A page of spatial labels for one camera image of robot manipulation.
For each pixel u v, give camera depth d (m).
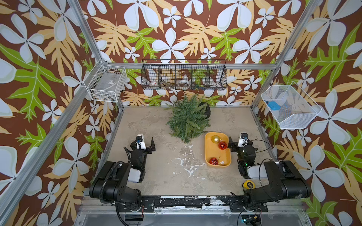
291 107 0.82
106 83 0.86
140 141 0.74
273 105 0.86
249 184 0.79
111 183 0.44
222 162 0.89
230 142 0.83
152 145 0.82
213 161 0.85
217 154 0.92
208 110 1.11
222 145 0.92
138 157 0.68
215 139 0.96
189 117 0.77
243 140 0.76
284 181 0.45
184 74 0.97
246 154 0.69
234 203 0.73
